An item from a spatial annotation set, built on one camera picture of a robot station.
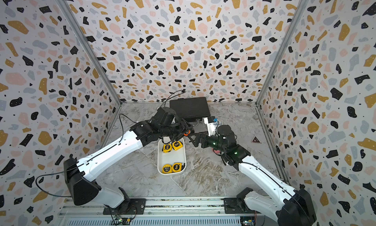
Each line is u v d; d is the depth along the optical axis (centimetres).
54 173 54
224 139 56
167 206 75
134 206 73
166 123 56
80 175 40
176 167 85
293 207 39
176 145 95
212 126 67
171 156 90
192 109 116
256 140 100
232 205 73
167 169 84
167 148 92
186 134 71
